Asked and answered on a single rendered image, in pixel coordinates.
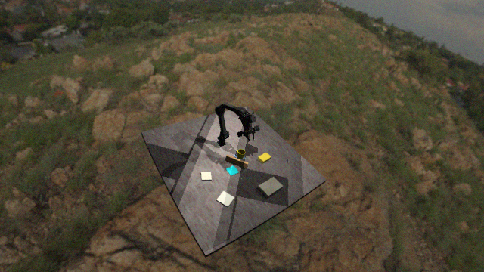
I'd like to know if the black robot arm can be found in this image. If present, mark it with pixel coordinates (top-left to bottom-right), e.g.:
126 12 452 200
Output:
215 102 256 146

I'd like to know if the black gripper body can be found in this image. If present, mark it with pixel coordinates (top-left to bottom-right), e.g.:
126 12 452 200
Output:
237 123 260 137

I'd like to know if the yellow block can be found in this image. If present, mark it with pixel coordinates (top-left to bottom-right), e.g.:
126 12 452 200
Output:
258 153 271 164

